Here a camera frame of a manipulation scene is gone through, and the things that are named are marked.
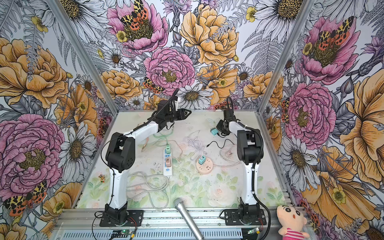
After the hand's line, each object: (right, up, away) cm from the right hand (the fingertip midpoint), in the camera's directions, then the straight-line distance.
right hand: (219, 130), depth 109 cm
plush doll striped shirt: (+27, -39, -40) cm, 62 cm away
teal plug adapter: (-13, -16, -21) cm, 30 cm away
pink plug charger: (-32, -18, -22) cm, 43 cm away
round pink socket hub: (-11, -20, -19) cm, 30 cm away
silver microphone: (-23, -37, -34) cm, 55 cm away
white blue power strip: (-33, -23, -21) cm, 45 cm away
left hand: (-20, +10, -13) cm, 26 cm away
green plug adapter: (-33, -10, -17) cm, 39 cm away
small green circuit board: (-52, -47, -37) cm, 79 cm away
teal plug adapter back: (-4, 0, -1) cm, 4 cm away
